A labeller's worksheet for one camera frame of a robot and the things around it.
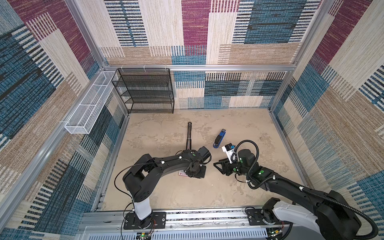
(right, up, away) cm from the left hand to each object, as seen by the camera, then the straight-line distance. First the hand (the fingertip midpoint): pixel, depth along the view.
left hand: (201, 174), depth 87 cm
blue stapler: (+12, +19, +11) cm, 26 cm away
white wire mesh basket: (-56, +32, -16) cm, 67 cm away
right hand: (+8, +7, -6) cm, 12 cm away
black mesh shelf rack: (-40, +53, +24) cm, 71 cm away
